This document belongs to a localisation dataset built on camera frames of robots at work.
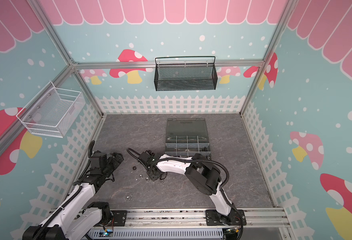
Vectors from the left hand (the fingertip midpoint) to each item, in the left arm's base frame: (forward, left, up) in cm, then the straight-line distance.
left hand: (118, 161), depth 87 cm
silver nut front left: (-18, -8, -7) cm, 21 cm away
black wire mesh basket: (+48, -38, +29) cm, 68 cm away
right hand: (-4, -21, -6) cm, 23 cm away
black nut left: (-1, -8, -7) cm, 10 cm away
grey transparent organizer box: (+20, -39, -2) cm, 44 cm away
